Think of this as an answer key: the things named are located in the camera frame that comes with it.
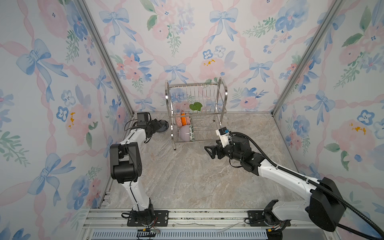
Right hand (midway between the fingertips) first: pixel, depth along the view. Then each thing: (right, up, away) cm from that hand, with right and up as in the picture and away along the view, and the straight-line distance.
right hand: (210, 143), depth 79 cm
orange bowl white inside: (-16, +14, +18) cm, 28 cm away
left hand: (-33, +11, +19) cm, 39 cm away
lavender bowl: (-14, +5, +11) cm, 19 cm away
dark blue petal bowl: (-30, +9, +28) cm, 42 cm away
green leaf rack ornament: (-8, +21, +6) cm, 23 cm away
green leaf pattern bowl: (-10, +5, +11) cm, 16 cm away
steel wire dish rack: (-8, +18, +4) cm, 20 cm away
